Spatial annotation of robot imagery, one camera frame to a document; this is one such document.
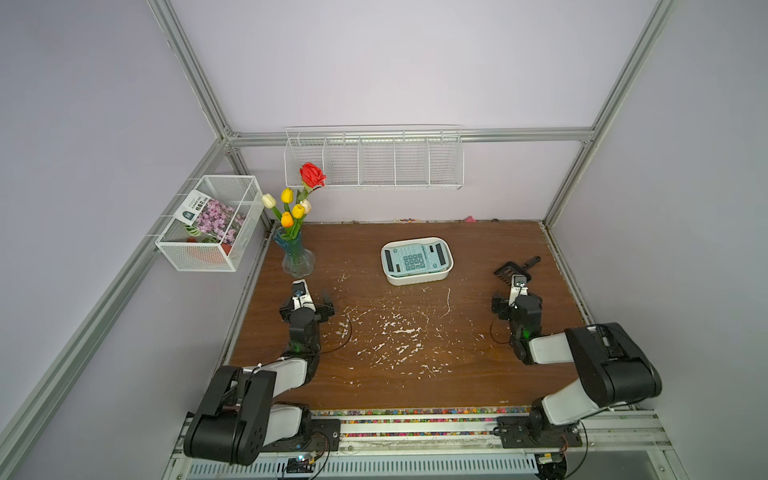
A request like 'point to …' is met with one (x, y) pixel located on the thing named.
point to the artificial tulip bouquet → (311, 177)
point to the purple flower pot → (209, 220)
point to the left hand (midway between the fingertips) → (309, 293)
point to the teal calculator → (411, 259)
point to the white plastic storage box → (418, 278)
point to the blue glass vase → (298, 261)
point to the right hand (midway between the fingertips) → (513, 290)
